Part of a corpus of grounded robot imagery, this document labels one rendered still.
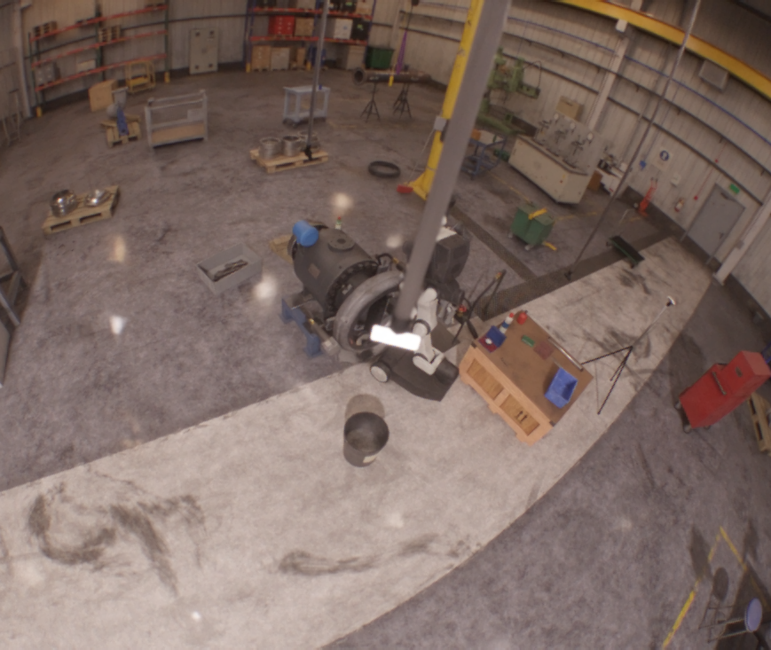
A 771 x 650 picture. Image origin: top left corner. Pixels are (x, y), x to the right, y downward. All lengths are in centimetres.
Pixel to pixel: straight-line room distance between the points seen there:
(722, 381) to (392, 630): 414
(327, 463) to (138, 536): 154
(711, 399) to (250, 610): 490
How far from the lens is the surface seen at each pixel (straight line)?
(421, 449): 291
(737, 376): 468
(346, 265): 273
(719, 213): 1196
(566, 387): 325
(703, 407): 491
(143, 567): 284
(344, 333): 258
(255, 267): 393
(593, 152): 833
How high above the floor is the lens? 258
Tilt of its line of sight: 47 degrees down
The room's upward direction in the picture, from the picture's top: 15 degrees clockwise
